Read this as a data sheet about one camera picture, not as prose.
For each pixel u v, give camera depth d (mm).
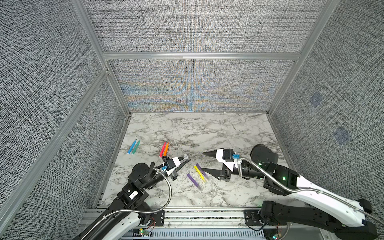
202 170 517
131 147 1000
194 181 854
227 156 413
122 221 577
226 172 469
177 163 506
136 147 1000
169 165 485
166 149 975
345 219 401
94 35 789
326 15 718
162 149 981
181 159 508
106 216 463
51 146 558
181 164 592
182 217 747
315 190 413
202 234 701
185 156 509
